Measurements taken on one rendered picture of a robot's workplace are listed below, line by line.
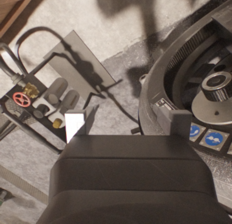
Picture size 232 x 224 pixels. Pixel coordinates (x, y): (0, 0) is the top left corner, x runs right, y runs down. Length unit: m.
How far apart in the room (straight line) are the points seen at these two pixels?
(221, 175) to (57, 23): 1.06
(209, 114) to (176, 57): 0.34
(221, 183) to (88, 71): 1.03
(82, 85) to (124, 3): 0.58
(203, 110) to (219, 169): 0.11
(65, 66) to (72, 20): 0.30
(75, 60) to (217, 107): 0.97
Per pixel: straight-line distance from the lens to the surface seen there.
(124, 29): 1.05
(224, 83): 0.32
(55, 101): 0.82
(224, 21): 0.60
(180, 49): 0.65
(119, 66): 1.13
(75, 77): 1.23
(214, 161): 0.29
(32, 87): 0.83
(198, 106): 0.36
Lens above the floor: 1.01
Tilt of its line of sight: 50 degrees down
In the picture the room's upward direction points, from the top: 168 degrees counter-clockwise
